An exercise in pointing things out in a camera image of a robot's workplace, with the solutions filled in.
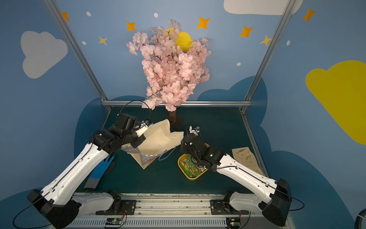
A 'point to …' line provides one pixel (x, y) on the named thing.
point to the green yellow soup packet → (187, 163)
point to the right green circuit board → (233, 223)
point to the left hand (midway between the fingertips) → (140, 130)
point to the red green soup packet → (195, 171)
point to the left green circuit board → (113, 221)
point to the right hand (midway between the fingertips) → (185, 140)
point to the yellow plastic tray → (183, 156)
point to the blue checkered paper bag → (159, 139)
